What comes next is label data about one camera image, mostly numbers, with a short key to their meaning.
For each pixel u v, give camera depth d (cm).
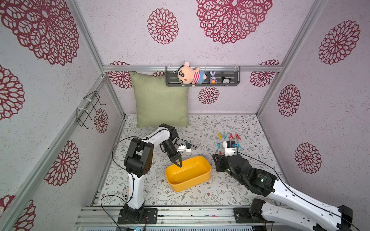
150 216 73
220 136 106
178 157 78
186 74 85
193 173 85
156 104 100
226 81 92
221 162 61
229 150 62
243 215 73
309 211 43
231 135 106
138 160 55
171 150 80
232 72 94
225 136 106
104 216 75
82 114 73
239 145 102
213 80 90
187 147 82
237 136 106
